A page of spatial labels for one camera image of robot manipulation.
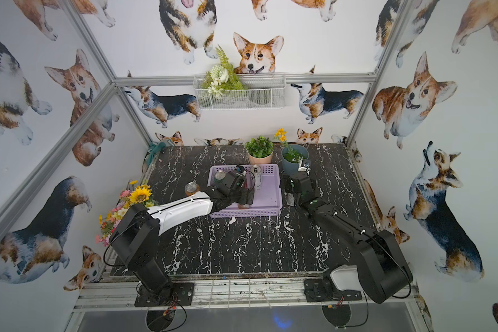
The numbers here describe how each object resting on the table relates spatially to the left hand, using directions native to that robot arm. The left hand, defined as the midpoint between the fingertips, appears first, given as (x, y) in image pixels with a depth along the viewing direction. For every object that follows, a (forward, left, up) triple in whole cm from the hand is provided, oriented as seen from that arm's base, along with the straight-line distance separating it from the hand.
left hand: (243, 185), depth 91 cm
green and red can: (-7, 0, -7) cm, 10 cm away
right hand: (+1, -24, +7) cm, 25 cm away
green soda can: (+5, +11, 0) cm, 12 cm away
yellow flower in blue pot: (+20, -24, -3) cm, 32 cm away
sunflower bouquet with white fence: (-9, +39, +9) cm, 41 cm away
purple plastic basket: (-2, -11, -11) cm, 16 cm away
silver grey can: (-5, -21, -5) cm, 22 cm away
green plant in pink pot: (+18, -7, +3) cm, 20 cm away
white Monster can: (+6, -6, +3) cm, 9 cm away
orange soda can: (-1, +23, 0) cm, 23 cm away
